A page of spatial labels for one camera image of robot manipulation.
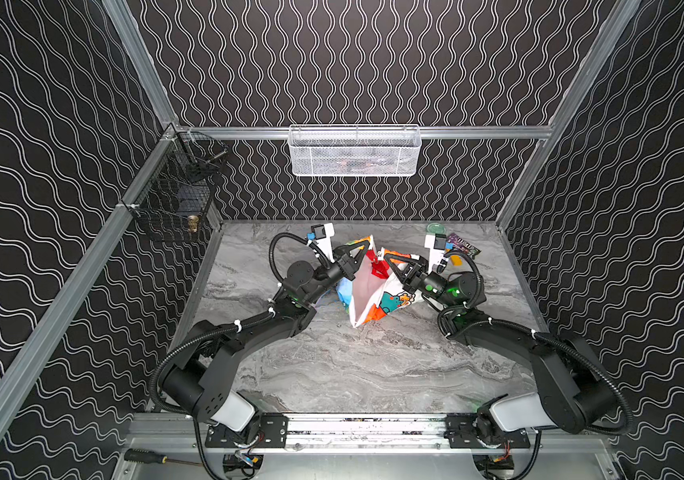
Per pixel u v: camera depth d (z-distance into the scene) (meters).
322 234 0.67
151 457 0.69
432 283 0.68
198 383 0.44
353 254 0.69
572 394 0.44
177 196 0.91
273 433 0.73
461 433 0.73
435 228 1.17
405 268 0.72
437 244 0.66
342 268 0.67
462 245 1.12
